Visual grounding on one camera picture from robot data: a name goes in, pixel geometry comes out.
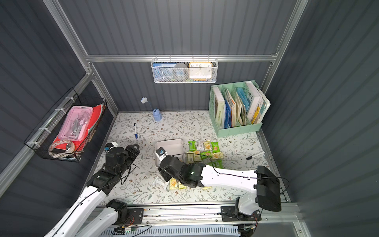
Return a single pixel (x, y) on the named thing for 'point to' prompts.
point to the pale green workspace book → (219, 106)
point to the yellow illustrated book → (257, 111)
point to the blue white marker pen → (136, 134)
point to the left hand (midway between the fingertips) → (134, 147)
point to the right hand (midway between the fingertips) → (164, 162)
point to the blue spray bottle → (157, 114)
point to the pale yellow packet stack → (207, 145)
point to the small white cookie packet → (200, 145)
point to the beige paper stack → (236, 107)
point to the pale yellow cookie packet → (173, 183)
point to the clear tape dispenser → (69, 148)
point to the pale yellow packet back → (218, 155)
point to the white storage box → (173, 147)
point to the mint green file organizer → (244, 124)
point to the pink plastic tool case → (75, 126)
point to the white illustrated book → (258, 97)
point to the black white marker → (250, 158)
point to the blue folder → (228, 115)
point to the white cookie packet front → (160, 182)
